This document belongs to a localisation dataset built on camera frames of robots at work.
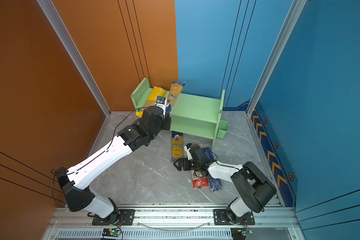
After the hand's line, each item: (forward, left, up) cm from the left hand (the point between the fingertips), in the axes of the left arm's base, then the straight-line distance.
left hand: (168, 112), depth 71 cm
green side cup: (+11, -33, -26) cm, 43 cm away
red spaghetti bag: (-22, -17, -33) cm, 43 cm away
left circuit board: (-45, +25, -37) cm, 63 cm away
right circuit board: (-45, -35, -36) cm, 67 cm away
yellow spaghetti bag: (+22, +9, -5) cm, 25 cm away
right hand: (-12, -5, -32) cm, 34 cm away
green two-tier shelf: (+7, -11, -8) cm, 16 cm away
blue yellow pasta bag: (+2, -4, -32) cm, 32 cm away
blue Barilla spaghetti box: (-23, -25, -32) cm, 46 cm away
